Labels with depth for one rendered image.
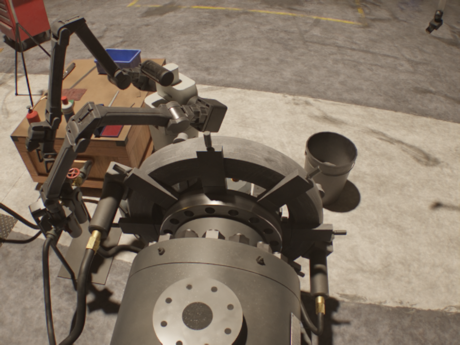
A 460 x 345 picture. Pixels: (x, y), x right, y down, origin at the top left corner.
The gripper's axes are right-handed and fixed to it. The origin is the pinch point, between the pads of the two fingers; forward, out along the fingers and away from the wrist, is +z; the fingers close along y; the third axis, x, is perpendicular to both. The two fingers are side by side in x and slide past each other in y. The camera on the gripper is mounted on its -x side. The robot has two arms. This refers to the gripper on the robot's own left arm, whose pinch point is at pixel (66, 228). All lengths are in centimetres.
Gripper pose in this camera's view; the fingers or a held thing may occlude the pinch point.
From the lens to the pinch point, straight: 168.3
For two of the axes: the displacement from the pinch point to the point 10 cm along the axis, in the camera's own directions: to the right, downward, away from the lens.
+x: 8.3, 4.0, -4.0
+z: 0.0, 7.0, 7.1
